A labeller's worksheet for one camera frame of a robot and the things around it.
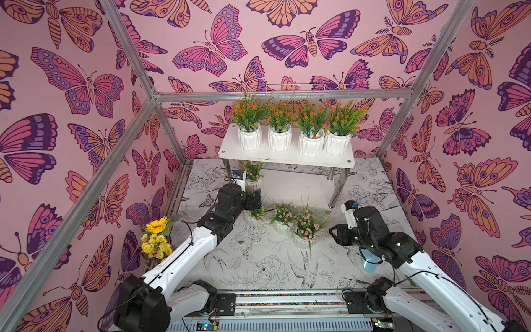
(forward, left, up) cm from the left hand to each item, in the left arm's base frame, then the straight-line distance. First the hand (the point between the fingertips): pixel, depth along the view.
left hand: (251, 187), depth 81 cm
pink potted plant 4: (-12, -21, -8) cm, 26 cm away
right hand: (-14, -31, -7) cm, 35 cm away
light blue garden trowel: (-28, -37, +1) cm, 47 cm away
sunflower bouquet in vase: (-23, +28, +2) cm, 36 cm away
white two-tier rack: (+8, +8, +12) cm, 16 cm away
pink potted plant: (+8, 0, -1) cm, 8 cm away
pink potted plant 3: (-9, -12, -9) cm, 17 cm away
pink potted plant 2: (-7, -3, -8) cm, 11 cm away
